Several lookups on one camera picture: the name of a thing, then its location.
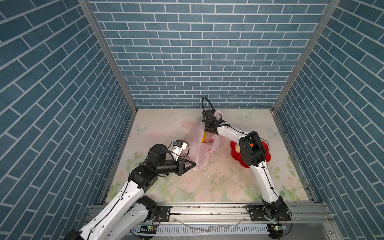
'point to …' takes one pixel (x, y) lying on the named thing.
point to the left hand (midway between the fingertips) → (195, 167)
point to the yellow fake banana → (204, 135)
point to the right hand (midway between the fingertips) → (201, 121)
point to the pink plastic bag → (200, 151)
